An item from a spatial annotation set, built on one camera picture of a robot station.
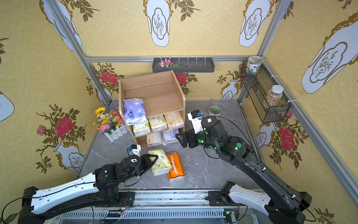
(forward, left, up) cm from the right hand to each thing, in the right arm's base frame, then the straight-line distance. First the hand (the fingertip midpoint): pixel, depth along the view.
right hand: (185, 130), depth 65 cm
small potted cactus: (+33, -21, -23) cm, 46 cm away
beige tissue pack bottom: (+8, +20, -24) cm, 32 cm away
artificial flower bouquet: (+14, +49, -15) cm, 53 cm away
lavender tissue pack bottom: (+10, +10, -23) cm, 27 cm away
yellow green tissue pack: (-11, +11, -15) cm, 21 cm away
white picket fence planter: (+13, +46, -26) cm, 55 cm away
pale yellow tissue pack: (+11, +16, -10) cm, 22 cm away
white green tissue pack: (+7, +25, -10) cm, 27 cm away
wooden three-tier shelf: (+15, +17, 0) cm, 23 cm away
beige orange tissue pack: (+13, +7, -10) cm, 18 cm away
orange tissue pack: (-13, +4, -24) cm, 28 cm away
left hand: (-7, +16, -16) cm, 23 cm away
